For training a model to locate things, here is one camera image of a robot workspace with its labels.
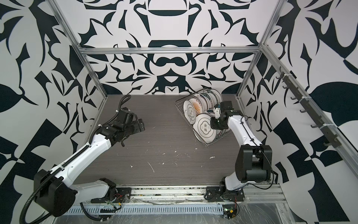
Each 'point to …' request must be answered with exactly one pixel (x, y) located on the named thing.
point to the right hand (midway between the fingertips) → (214, 123)
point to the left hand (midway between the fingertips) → (137, 122)
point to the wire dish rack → (204, 96)
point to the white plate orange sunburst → (198, 105)
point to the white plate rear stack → (216, 97)
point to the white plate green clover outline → (202, 127)
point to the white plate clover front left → (189, 112)
